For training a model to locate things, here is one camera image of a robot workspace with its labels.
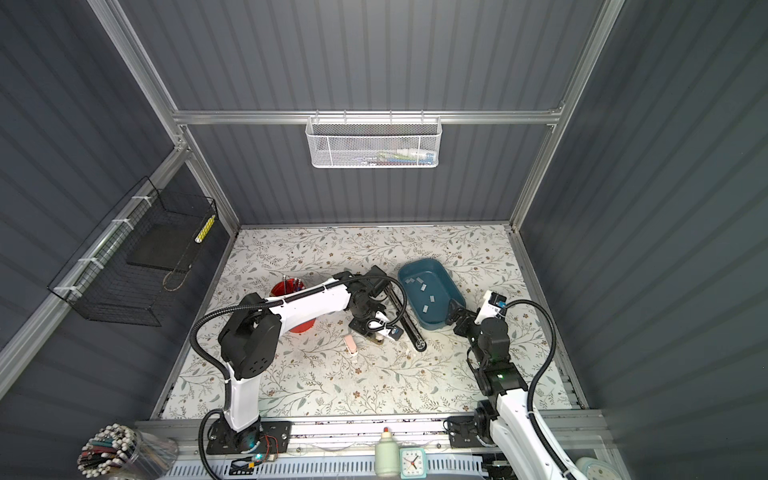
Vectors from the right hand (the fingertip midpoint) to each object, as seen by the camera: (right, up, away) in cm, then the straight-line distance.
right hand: (468, 307), depth 82 cm
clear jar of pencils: (-74, -24, -24) cm, 82 cm away
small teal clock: (-16, -34, -14) cm, 40 cm away
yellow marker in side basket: (-73, +22, -1) cm, 76 cm away
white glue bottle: (-22, -30, -17) cm, 41 cm away
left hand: (-26, -6, +8) cm, 28 cm away
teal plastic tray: (-9, +3, +19) cm, 21 cm away
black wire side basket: (-85, +17, -5) cm, 87 cm away
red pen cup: (-53, +5, +5) cm, 53 cm away
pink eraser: (-33, -12, +5) cm, 36 cm away
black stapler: (-14, -11, +7) cm, 19 cm away
